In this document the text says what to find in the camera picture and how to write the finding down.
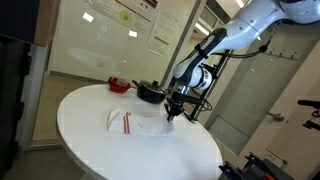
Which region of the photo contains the white towel with red stripes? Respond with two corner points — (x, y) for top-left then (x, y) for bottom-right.
(106, 106), (177, 137)

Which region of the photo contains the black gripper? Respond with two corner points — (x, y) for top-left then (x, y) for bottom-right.
(165, 99), (186, 123)

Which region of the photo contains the white printed paper notice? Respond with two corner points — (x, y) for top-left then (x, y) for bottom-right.
(145, 9), (181, 58)

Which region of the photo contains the silver door handle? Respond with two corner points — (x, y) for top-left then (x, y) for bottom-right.
(266, 111), (286, 123)

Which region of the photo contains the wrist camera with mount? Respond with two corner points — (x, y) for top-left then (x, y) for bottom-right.
(171, 90), (205, 107)

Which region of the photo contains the dark storage shelf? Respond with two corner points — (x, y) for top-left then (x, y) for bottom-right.
(0, 33), (34, 178)

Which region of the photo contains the black pot with lid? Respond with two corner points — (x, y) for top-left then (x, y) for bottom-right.
(131, 79), (172, 105)

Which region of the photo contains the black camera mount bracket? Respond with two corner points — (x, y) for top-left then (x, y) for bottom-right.
(297, 99), (320, 132)

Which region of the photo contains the red bowl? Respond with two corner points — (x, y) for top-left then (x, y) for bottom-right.
(107, 76), (132, 94)

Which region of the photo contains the coat hook rail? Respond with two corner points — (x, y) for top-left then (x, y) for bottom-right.
(266, 47), (303, 61)

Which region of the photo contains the safety poster with green circle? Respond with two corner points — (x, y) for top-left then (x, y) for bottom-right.
(81, 0), (160, 26)

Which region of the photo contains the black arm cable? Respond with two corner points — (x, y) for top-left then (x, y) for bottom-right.
(212, 19), (282, 60)

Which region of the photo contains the dark cabinet with wooden edge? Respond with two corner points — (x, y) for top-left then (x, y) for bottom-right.
(0, 0), (63, 48)

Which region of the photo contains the grey vent panel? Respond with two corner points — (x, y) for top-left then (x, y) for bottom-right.
(207, 114), (248, 157)

